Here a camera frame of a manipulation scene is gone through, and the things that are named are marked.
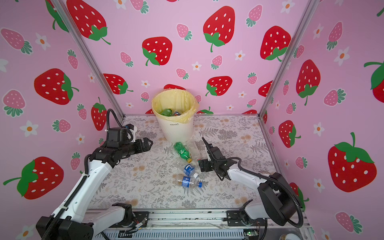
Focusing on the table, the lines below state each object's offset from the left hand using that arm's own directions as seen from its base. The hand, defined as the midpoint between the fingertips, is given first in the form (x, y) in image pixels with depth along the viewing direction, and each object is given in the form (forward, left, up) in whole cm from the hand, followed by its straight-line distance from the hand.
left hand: (145, 142), depth 78 cm
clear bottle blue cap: (-14, -21, -17) cm, 31 cm away
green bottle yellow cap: (+26, -7, -3) cm, 28 cm away
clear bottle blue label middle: (-7, -22, -17) cm, 29 cm away
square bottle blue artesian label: (+25, -14, -2) cm, 28 cm away
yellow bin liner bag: (+36, -12, 0) cm, 38 cm away
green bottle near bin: (+5, -18, -16) cm, 25 cm away
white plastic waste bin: (+14, -14, -8) cm, 21 cm away
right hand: (-3, -31, -16) cm, 36 cm away
